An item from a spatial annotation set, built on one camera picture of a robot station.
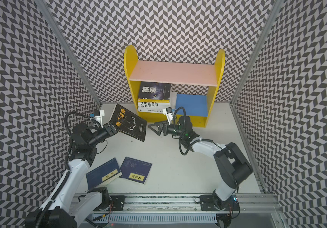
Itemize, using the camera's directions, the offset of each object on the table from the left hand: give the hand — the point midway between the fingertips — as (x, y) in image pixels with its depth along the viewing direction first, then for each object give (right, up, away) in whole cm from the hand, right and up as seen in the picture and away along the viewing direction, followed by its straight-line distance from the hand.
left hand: (124, 122), depth 72 cm
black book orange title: (+2, 0, +2) cm, 3 cm away
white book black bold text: (+13, +10, +19) cm, 26 cm away
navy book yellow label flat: (+3, -29, +11) cm, 31 cm away
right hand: (+14, -3, +4) cm, 15 cm away
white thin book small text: (+10, +7, +22) cm, 25 cm away
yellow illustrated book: (+18, +13, +17) cm, 28 cm away
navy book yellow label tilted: (-15, -31, +7) cm, 35 cm away
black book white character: (+11, +20, +21) cm, 31 cm away
